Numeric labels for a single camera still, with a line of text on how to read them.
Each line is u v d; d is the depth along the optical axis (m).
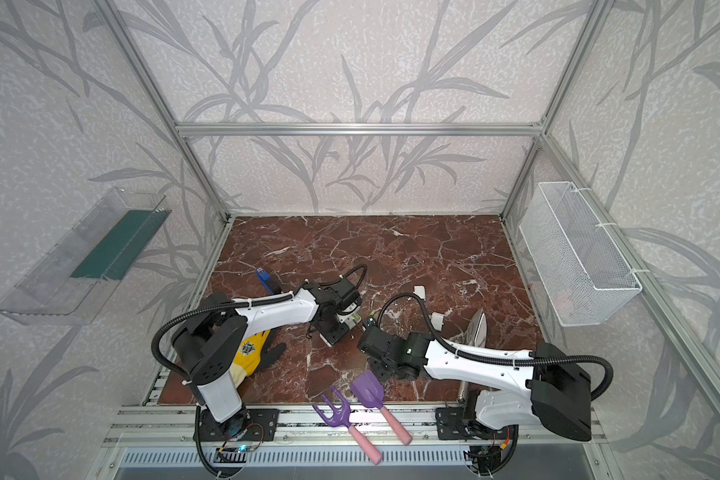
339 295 0.72
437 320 0.93
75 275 0.64
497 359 0.45
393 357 0.59
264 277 0.98
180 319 0.45
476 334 0.89
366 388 0.79
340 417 0.75
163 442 0.73
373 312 0.94
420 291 0.99
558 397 0.41
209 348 0.47
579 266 0.62
